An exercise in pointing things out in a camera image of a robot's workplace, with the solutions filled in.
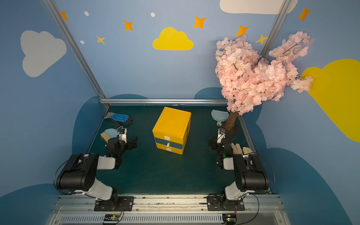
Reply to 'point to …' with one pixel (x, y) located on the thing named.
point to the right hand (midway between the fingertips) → (220, 135)
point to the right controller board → (230, 219)
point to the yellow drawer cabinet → (171, 130)
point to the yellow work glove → (246, 150)
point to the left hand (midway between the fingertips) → (129, 135)
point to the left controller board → (109, 218)
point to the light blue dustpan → (219, 116)
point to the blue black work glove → (118, 118)
